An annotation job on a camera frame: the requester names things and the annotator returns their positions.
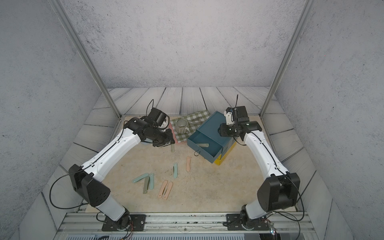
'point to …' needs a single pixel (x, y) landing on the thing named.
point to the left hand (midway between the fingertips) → (177, 142)
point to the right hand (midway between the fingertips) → (222, 130)
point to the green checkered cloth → (194, 120)
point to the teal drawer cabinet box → (210, 129)
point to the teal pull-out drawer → (212, 154)
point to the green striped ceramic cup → (181, 126)
